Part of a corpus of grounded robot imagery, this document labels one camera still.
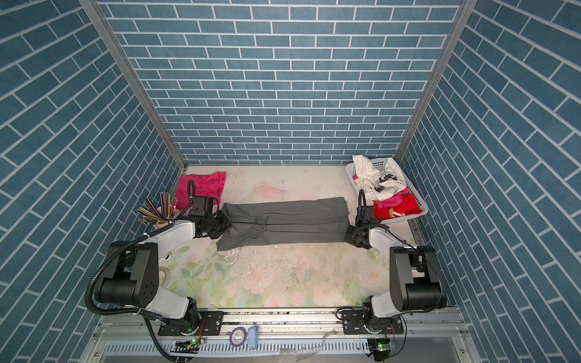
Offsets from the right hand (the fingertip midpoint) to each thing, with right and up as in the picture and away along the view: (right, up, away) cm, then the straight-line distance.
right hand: (350, 235), depth 94 cm
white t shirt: (+15, +21, +9) cm, 27 cm away
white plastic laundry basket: (+20, +32, +18) cm, 42 cm away
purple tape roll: (-38, -27, -23) cm, 52 cm away
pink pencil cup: (-73, +8, -4) cm, 74 cm away
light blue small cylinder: (-36, -26, -25) cm, 51 cm away
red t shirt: (+26, +12, +2) cm, 29 cm away
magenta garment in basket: (+20, +14, +2) cm, 25 cm away
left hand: (-49, +6, -1) cm, 49 cm away
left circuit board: (-56, -31, -22) cm, 68 cm away
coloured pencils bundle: (-76, +10, -3) cm, 77 cm away
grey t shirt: (-28, +5, +6) cm, 29 cm away
